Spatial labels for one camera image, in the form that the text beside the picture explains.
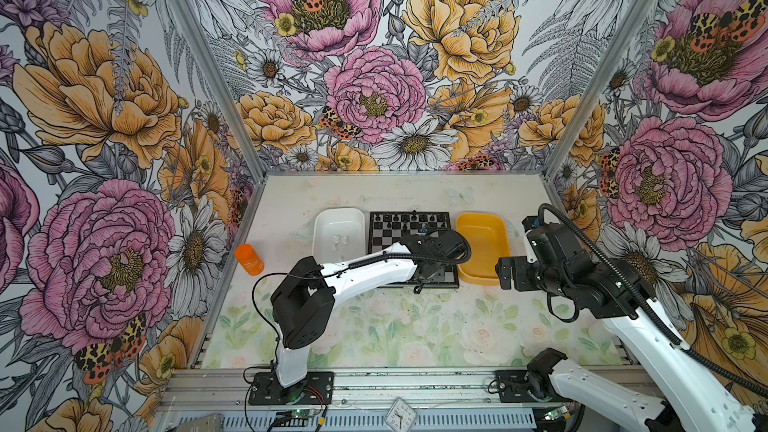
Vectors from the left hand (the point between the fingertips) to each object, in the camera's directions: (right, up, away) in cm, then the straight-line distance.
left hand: (424, 276), depth 83 cm
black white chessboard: (-10, +11, +21) cm, 26 cm away
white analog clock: (-7, -28, -15) cm, 32 cm away
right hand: (+20, +3, -15) cm, 25 cm away
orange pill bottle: (-50, +3, +5) cm, 51 cm away
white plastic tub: (-27, +9, +18) cm, 33 cm away
